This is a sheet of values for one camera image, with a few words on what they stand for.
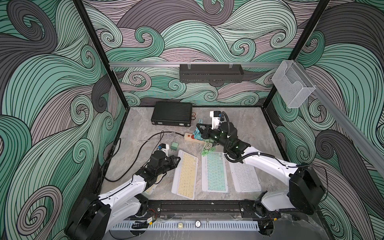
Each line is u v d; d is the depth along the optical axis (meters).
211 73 1.01
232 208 0.75
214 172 0.86
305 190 0.41
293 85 0.78
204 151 0.92
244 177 0.83
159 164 0.65
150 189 0.80
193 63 0.94
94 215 0.40
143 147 0.98
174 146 0.95
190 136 0.99
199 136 0.68
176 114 1.12
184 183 0.77
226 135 0.57
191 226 0.63
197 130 0.74
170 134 1.01
